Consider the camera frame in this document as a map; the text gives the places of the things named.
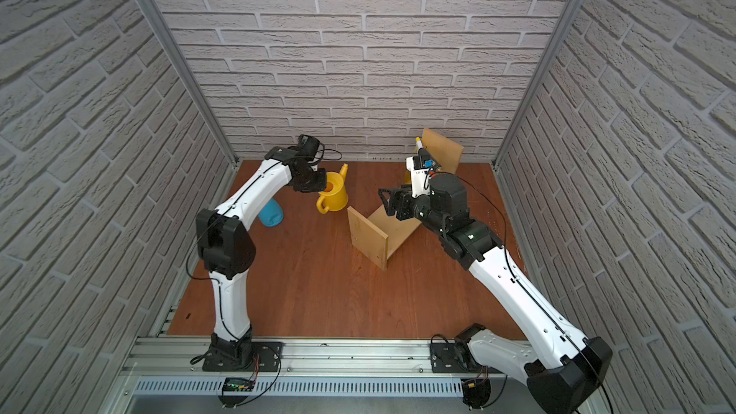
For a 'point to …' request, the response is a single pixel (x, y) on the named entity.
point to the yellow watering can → (335, 196)
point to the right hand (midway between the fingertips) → (381, 192)
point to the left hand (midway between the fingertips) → (319, 178)
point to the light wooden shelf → (370, 236)
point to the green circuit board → (238, 384)
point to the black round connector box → (476, 391)
